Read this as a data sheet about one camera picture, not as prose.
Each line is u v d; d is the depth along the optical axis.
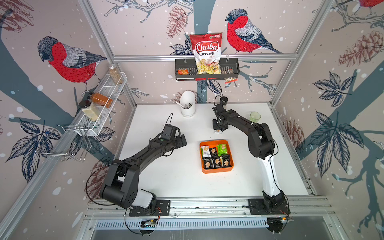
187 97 1.08
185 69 0.95
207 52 0.82
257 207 0.73
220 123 0.88
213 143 0.97
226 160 0.87
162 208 0.73
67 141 0.58
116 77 0.86
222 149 0.92
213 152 0.92
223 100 1.07
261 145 0.59
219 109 0.86
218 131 1.02
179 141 0.81
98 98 0.73
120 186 0.43
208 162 0.86
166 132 0.71
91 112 0.67
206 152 0.90
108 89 0.88
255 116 1.11
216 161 0.87
